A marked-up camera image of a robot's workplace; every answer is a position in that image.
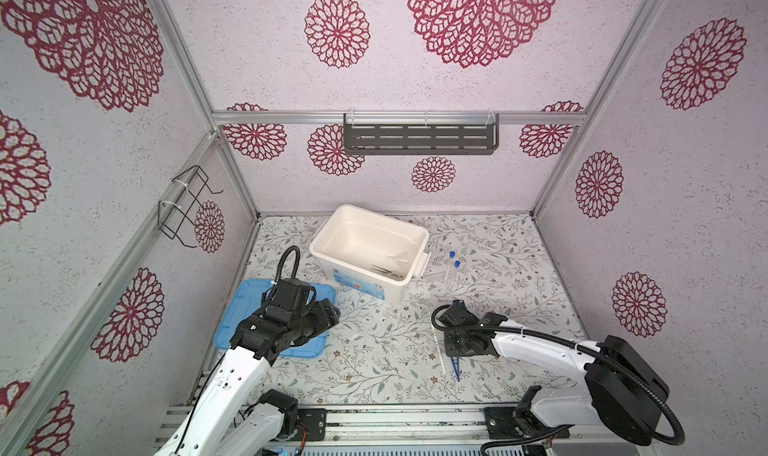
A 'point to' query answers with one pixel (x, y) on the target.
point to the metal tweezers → (384, 270)
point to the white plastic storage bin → (366, 254)
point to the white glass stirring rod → (437, 344)
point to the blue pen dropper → (456, 366)
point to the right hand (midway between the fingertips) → (450, 342)
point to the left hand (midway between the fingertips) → (331, 323)
